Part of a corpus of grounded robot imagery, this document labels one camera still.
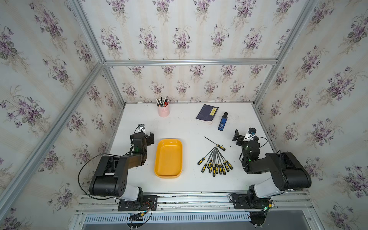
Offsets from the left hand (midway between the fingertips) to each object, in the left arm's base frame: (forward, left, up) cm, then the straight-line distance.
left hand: (144, 133), depth 92 cm
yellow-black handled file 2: (-19, -54, -6) cm, 58 cm away
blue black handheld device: (+14, -56, -5) cm, 58 cm away
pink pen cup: (+20, -11, -1) cm, 23 cm away
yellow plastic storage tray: (-15, -16, -7) cm, 23 cm away
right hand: (-2, -66, +5) cm, 66 cm away
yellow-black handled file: (-5, -49, -7) cm, 50 cm away
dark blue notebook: (+24, -45, -6) cm, 52 cm away
